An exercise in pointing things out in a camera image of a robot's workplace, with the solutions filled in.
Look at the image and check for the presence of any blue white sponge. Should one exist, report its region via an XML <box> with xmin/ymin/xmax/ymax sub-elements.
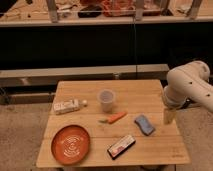
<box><xmin>134</xmin><ymin>115</ymin><xmax>155</xmax><ymax>136</ymax></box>

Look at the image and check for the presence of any orange ceramic bowl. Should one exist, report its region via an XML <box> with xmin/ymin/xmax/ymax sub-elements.
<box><xmin>51</xmin><ymin>125</ymin><xmax>90</xmax><ymax>165</ymax></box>

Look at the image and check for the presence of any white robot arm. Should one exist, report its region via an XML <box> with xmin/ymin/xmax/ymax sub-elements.
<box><xmin>162</xmin><ymin>61</ymin><xmax>213</xmax><ymax>124</ymax></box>

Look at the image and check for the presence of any orange toy carrot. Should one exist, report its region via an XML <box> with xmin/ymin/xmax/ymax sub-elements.
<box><xmin>100</xmin><ymin>112</ymin><xmax>127</xmax><ymax>124</ymax></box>

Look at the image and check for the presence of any black rectangular eraser box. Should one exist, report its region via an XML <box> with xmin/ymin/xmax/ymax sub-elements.
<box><xmin>107</xmin><ymin>135</ymin><xmax>136</xmax><ymax>160</ymax></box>

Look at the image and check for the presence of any clear plastic cup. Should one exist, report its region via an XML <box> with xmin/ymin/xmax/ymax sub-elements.
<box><xmin>97</xmin><ymin>89</ymin><xmax>115</xmax><ymax>113</ymax></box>

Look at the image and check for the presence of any wooden table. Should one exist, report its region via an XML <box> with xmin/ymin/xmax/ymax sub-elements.
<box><xmin>36</xmin><ymin>80</ymin><xmax>190</xmax><ymax>168</ymax></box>

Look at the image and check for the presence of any white plastic bottle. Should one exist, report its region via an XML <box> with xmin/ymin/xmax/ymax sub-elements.
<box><xmin>53</xmin><ymin>99</ymin><xmax>88</xmax><ymax>115</ymax></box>

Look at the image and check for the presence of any cluttered background shelf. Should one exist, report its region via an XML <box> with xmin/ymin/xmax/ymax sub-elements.
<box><xmin>0</xmin><ymin>0</ymin><xmax>213</xmax><ymax>27</ymax></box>

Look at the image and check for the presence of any vertical black cable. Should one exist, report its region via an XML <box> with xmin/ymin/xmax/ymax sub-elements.
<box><xmin>133</xmin><ymin>15</ymin><xmax>139</xmax><ymax>80</ymax></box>

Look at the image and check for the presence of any metal bench rail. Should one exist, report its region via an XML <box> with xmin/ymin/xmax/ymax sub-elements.
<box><xmin>0</xmin><ymin>64</ymin><xmax>169</xmax><ymax>87</ymax></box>

